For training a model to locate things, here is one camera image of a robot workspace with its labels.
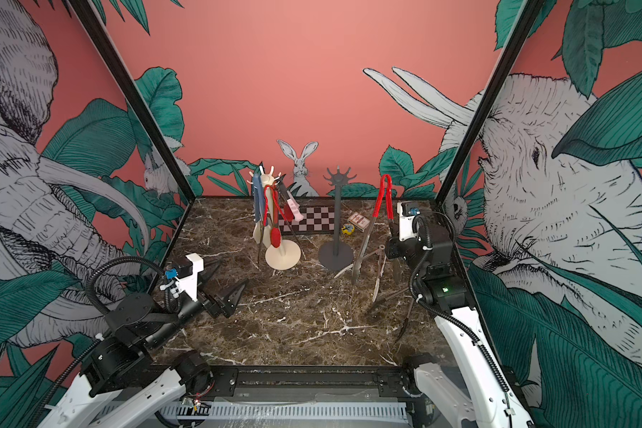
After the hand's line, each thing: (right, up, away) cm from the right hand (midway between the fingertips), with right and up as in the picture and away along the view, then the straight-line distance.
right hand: (389, 218), depth 70 cm
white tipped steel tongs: (+3, -18, +26) cm, 32 cm away
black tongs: (+9, -34, +16) cm, 39 cm away
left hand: (-38, -11, -10) cm, 41 cm away
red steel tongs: (-29, +3, +10) cm, 31 cm away
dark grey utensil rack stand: (-13, -14, +31) cm, 36 cm away
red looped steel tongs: (+2, -4, +42) cm, 42 cm away
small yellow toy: (-8, -4, +40) cm, 41 cm away
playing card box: (-4, 0, +41) cm, 41 cm away
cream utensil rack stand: (-36, -15, +31) cm, 49 cm away
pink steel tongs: (-27, +4, +10) cm, 29 cm away
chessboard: (-21, 0, +41) cm, 46 cm away
